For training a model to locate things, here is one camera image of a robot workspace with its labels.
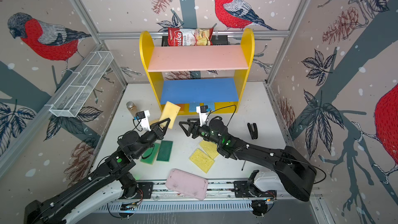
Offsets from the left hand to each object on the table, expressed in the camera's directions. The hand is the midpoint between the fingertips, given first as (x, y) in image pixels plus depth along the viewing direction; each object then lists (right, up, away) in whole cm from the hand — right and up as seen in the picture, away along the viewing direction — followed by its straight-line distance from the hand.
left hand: (169, 120), depth 68 cm
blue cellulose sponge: (+21, +5, +38) cm, 43 cm away
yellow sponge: (+19, -19, +19) cm, 32 cm away
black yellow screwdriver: (+36, -28, +13) cm, 47 cm away
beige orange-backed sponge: (0, +4, +2) cm, 5 cm away
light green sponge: (-13, -24, +14) cm, 30 cm away
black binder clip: (+46, -10, +25) cm, 53 cm away
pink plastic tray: (+8, -32, +5) cm, 33 cm away
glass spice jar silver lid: (-30, +3, +28) cm, 41 cm away
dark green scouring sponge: (-7, -20, +18) cm, 28 cm away
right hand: (+4, -3, +4) cm, 7 cm away
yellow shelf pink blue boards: (+30, +13, +25) cm, 41 cm away
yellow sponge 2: (+14, -24, +14) cm, 31 cm away
